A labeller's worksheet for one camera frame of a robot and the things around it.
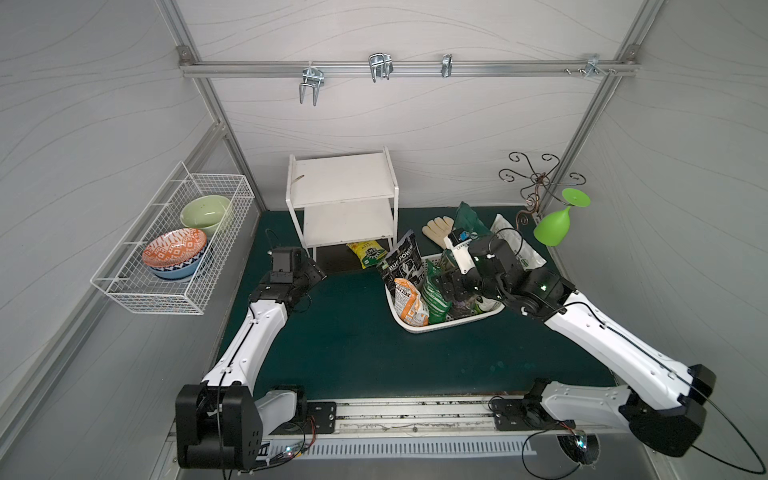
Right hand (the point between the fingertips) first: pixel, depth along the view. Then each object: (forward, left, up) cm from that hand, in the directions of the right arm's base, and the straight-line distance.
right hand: (447, 269), depth 71 cm
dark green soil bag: (+15, -6, +3) cm, 16 cm away
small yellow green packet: (+20, +23, -21) cm, 37 cm away
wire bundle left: (-36, +36, -24) cm, 56 cm away
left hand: (+5, +36, -11) cm, 38 cm away
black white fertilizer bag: (+10, +11, -12) cm, 19 cm away
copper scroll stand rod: (+22, -24, +5) cm, 33 cm away
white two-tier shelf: (+16, +27, +7) cm, 32 cm away
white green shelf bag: (-1, +1, -16) cm, 17 cm away
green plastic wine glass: (+19, -33, -5) cm, 38 cm away
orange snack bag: (-2, +9, -14) cm, 17 cm away
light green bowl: (+9, +60, +8) cm, 62 cm away
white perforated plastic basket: (-2, -8, -16) cm, 18 cm away
